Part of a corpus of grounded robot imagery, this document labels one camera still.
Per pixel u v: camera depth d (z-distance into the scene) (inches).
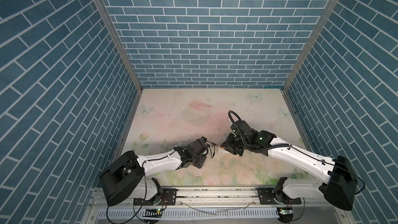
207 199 29.2
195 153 25.8
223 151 30.7
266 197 29.0
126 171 18.5
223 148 30.4
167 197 29.1
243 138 23.1
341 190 15.4
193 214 30.3
